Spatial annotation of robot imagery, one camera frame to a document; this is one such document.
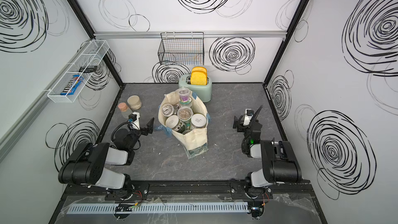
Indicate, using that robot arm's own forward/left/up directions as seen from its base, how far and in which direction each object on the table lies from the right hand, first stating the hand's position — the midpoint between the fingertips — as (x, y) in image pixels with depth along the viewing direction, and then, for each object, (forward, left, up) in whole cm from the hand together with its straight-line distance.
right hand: (245, 116), depth 91 cm
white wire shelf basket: (-2, +86, +28) cm, 91 cm away
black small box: (+9, +83, +27) cm, 88 cm away
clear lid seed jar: (-4, +43, +11) cm, 45 cm away
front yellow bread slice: (+21, +28, +11) cm, 37 cm away
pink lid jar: (+3, +74, -2) cm, 74 cm away
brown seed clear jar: (-8, +34, +13) cm, 37 cm away
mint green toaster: (+18, +25, +1) cm, 31 cm away
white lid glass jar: (-9, +27, +9) cm, 30 cm away
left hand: (-4, +58, +4) cm, 58 cm away
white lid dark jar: (-9, +40, +8) cm, 42 cm away
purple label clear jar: (+3, +35, +15) cm, 38 cm away
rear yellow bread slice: (+27, +28, +14) cm, 42 cm away
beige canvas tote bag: (-18, +28, +6) cm, 34 cm away
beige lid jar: (+11, +71, -2) cm, 72 cm away
